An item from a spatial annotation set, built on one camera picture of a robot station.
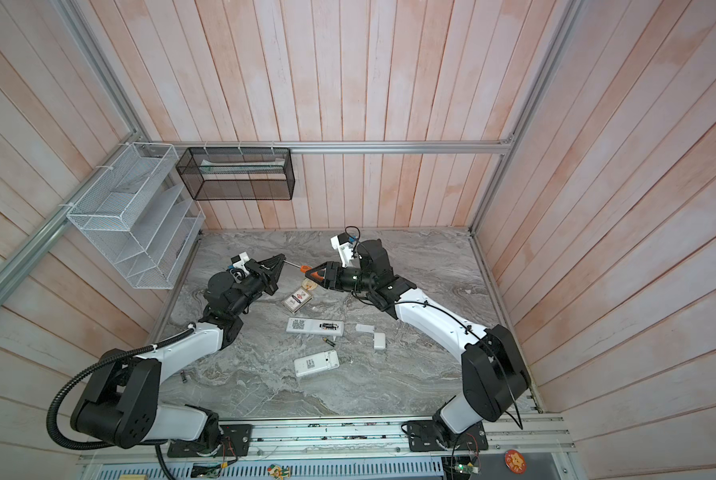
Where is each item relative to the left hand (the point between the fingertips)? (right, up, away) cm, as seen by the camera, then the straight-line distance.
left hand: (288, 258), depth 79 cm
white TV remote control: (+5, -22, +13) cm, 26 cm away
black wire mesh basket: (-23, +30, +25) cm, 46 cm away
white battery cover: (+26, -26, +12) cm, 38 cm away
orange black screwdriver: (+4, -3, -2) cm, 6 cm away
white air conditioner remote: (+7, -31, +6) cm, 32 cm away
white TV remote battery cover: (+22, -23, +15) cm, 35 cm away
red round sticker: (+57, -49, -9) cm, 75 cm away
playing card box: (-1, -14, +19) cm, 24 cm away
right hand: (+6, -5, -4) cm, 9 cm away
